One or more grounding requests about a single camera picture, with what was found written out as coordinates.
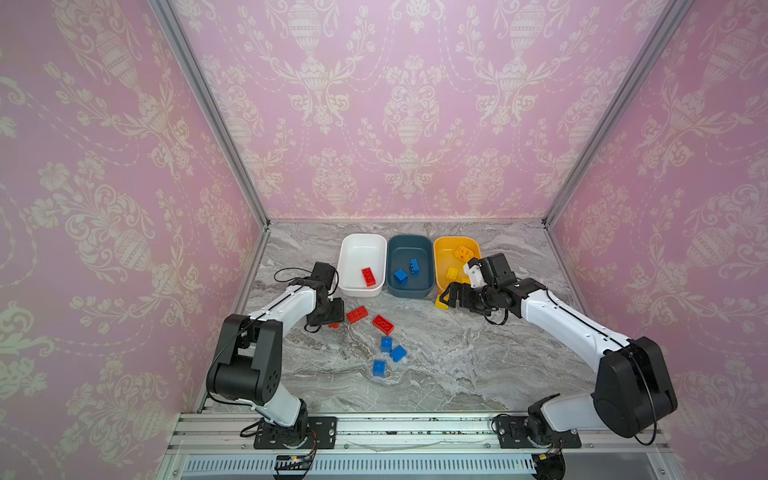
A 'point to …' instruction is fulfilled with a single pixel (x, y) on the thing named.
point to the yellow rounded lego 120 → (463, 253)
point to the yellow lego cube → (441, 305)
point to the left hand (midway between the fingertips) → (335, 317)
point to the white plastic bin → (362, 264)
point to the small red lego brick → (334, 325)
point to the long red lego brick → (357, 314)
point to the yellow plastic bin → (444, 256)
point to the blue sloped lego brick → (398, 354)
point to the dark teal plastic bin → (410, 269)
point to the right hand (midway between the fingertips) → (453, 300)
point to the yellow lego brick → (452, 273)
